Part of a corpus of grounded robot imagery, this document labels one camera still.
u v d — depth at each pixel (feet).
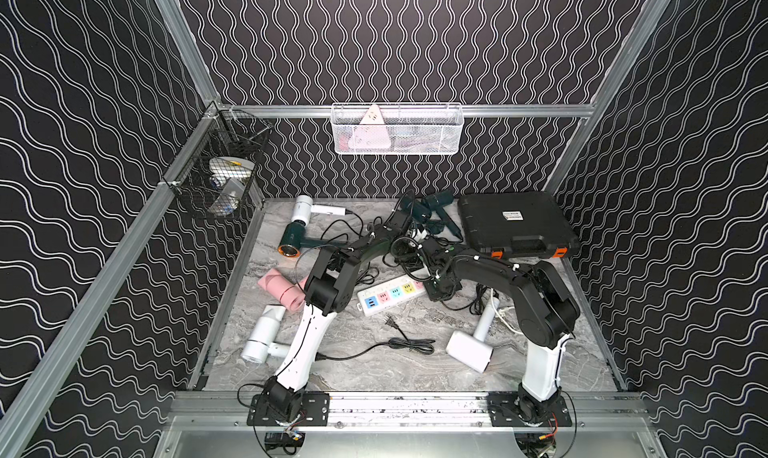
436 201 3.72
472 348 2.64
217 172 2.66
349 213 3.83
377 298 2.98
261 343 2.62
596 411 2.51
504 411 2.40
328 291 2.05
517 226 3.45
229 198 2.65
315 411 2.44
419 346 2.77
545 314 1.65
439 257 2.34
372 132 2.96
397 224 2.87
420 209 3.60
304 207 3.67
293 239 3.41
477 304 3.03
